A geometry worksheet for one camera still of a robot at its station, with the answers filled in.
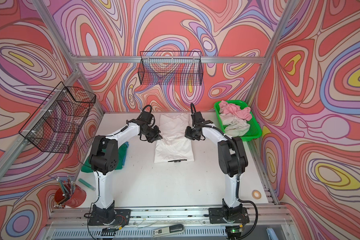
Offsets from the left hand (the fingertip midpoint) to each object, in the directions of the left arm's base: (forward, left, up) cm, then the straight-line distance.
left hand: (166, 135), depth 97 cm
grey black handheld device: (-51, -6, -2) cm, 52 cm away
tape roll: (-35, -51, -7) cm, 63 cm away
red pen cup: (-37, +46, +1) cm, 59 cm away
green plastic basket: (+5, -61, -2) cm, 61 cm away
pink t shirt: (+19, -58, +1) cm, 61 cm away
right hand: (-2, -15, -2) cm, 15 cm away
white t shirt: (-5, -5, -6) cm, 9 cm away
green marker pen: (-29, +44, -7) cm, 53 cm away
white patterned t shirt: (+9, -49, -3) cm, 50 cm away
